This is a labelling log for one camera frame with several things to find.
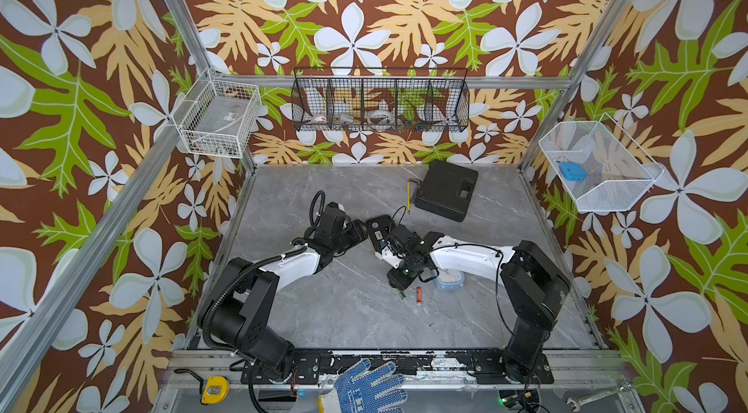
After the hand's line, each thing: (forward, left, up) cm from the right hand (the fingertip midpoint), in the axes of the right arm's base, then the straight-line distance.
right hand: (393, 278), depth 89 cm
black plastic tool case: (+32, -21, +5) cm, 38 cm away
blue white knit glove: (-29, +8, -1) cm, 30 cm away
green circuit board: (-30, -30, -6) cm, 43 cm away
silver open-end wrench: (-31, -43, -1) cm, 53 cm away
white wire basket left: (+36, +52, +34) cm, 72 cm away
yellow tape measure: (-29, +44, +2) cm, 53 cm away
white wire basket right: (+23, -59, +27) cm, 69 cm away
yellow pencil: (+33, -8, -1) cm, 34 cm away
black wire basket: (+51, +4, +30) cm, 59 cm away
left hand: (+14, +8, +9) cm, 18 cm away
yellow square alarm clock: (+17, +4, +2) cm, 17 cm away
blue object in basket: (+22, -53, +24) cm, 62 cm away
